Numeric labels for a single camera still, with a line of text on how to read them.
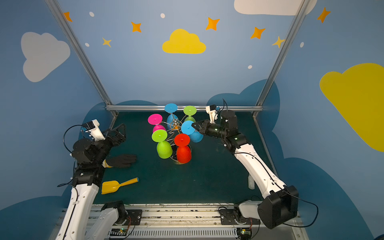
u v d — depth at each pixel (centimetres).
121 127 66
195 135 78
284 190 41
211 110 67
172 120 86
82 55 86
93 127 58
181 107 78
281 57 87
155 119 78
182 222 73
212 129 64
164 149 75
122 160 92
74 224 41
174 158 95
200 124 68
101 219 57
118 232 73
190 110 82
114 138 61
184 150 73
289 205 41
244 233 73
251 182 86
